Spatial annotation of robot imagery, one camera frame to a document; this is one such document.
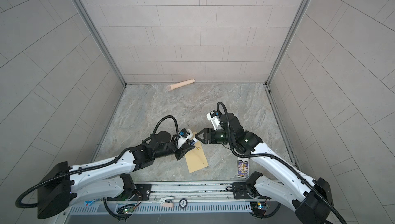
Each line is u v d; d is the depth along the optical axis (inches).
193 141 27.3
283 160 17.7
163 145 22.3
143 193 27.9
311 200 14.7
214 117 25.8
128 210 25.3
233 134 21.3
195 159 31.9
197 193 27.9
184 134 24.4
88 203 26.3
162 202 26.3
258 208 26.8
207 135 24.3
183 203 26.9
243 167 30.3
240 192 28.0
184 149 25.4
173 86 43.7
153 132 22.4
